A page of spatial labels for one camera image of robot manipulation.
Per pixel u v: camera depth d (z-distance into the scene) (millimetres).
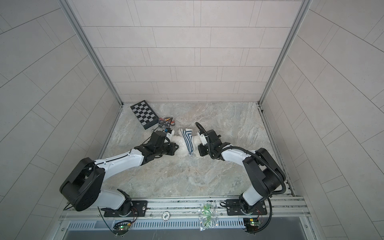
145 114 1051
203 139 804
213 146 691
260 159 441
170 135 776
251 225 678
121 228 644
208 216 693
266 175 439
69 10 724
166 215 694
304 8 711
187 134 864
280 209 722
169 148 756
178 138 849
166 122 1022
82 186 413
